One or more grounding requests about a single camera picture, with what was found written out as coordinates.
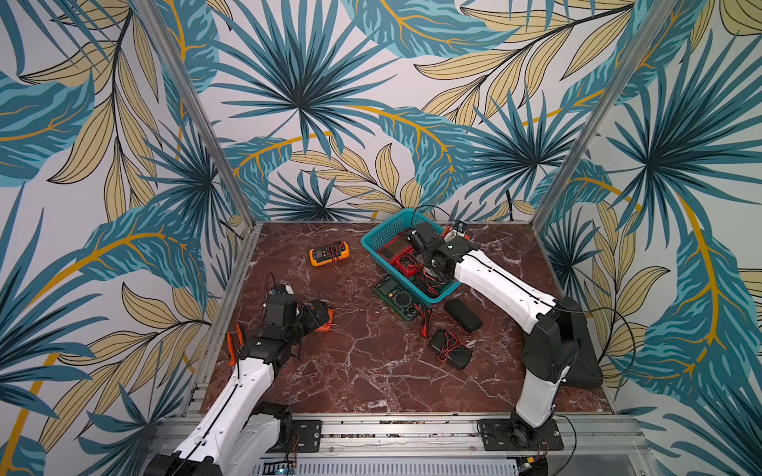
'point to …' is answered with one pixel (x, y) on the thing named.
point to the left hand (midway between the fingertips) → (315, 315)
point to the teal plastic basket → (401, 224)
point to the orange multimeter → (317, 315)
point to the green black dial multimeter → (399, 297)
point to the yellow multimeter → (328, 253)
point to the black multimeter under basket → (460, 312)
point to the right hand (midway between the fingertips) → (438, 256)
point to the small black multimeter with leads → (448, 348)
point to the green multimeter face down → (428, 285)
